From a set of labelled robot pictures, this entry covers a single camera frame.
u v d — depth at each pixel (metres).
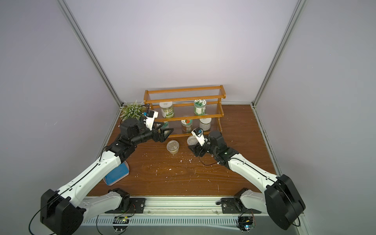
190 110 0.94
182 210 0.73
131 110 0.92
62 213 0.37
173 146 0.89
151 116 0.64
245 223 0.68
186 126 0.97
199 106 0.88
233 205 0.71
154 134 0.64
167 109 0.88
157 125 0.75
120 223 0.72
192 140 0.79
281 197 0.40
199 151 0.72
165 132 0.65
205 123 0.95
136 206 0.73
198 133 0.69
